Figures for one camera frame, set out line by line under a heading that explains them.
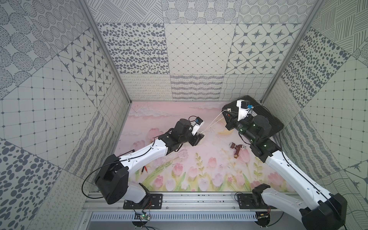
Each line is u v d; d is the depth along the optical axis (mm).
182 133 625
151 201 730
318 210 371
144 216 700
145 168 854
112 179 415
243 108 594
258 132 531
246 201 733
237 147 916
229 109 662
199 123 690
